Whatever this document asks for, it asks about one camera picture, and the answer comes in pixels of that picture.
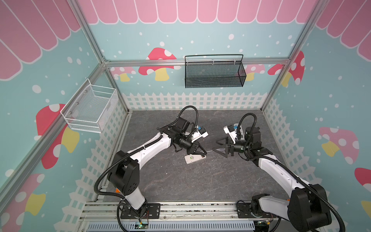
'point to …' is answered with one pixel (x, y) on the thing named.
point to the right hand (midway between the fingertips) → (214, 145)
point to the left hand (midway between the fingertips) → (203, 155)
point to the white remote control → (191, 158)
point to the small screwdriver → (209, 151)
